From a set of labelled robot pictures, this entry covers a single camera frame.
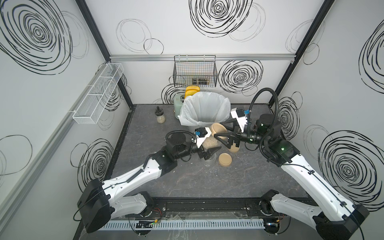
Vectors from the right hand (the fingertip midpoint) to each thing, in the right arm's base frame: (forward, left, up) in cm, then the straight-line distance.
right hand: (218, 131), depth 60 cm
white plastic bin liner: (+30, +5, -17) cm, 35 cm away
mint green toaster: (+40, +23, -20) cm, 50 cm away
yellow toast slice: (+40, +14, -14) cm, 44 cm away
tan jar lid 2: (+3, -8, -35) cm, 36 cm away
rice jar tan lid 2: (0, +1, -30) cm, 30 cm away
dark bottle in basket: (+39, +11, -4) cm, 40 cm away
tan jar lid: (+10, -14, -33) cm, 37 cm away
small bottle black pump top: (+32, +36, -25) cm, 55 cm away
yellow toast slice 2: (+46, +13, -14) cm, 50 cm away
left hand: (0, +1, -7) cm, 7 cm away
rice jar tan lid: (-2, +3, -7) cm, 7 cm away
